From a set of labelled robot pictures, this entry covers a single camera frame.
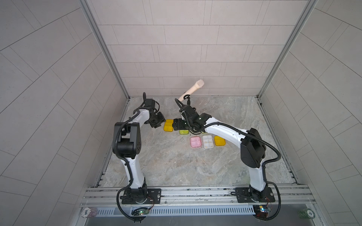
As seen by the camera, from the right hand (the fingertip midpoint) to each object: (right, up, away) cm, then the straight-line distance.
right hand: (176, 126), depth 86 cm
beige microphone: (+14, +25, -2) cm, 29 cm away
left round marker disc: (-37, -35, -24) cm, 56 cm away
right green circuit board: (+43, -39, -18) cm, 61 cm away
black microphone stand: (+7, +19, +5) cm, 21 cm away
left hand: (-9, +3, +12) cm, 15 cm away
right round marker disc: (+60, -36, -24) cm, 74 cm away
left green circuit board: (-14, -38, -21) cm, 45 cm away
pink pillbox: (+12, -11, +5) cm, 17 cm away
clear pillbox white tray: (+20, -11, +5) cm, 24 cm away
